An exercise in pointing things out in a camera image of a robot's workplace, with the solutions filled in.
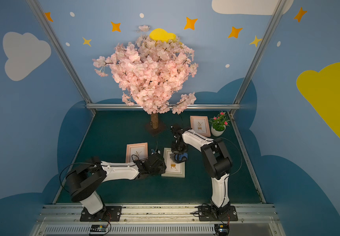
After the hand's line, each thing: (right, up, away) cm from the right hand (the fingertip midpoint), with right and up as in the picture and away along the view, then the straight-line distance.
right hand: (177, 151), depth 96 cm
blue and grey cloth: (+1, -3, -7) cm, 7 cm away
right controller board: (+22, -36, -23) cm, 48 cm away
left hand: (-7, -8, -6) cm, 12 cm away
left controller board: (-40, -34, -24) cm, 58 cm away
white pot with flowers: (+29, +19, +5) cm, 35 cm away
